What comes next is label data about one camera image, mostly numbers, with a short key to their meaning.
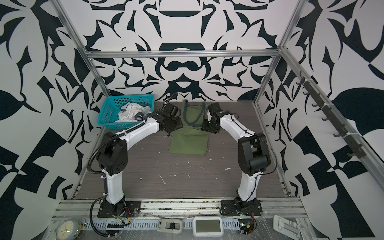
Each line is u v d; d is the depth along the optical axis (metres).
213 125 0.80
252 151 0.50
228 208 0.74
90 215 0.69
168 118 0.73
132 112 0.94
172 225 0.67
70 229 0.66
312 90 0.65
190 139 0.98
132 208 0.74
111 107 1.08
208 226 0.66
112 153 0.50
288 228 0.69
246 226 0.71
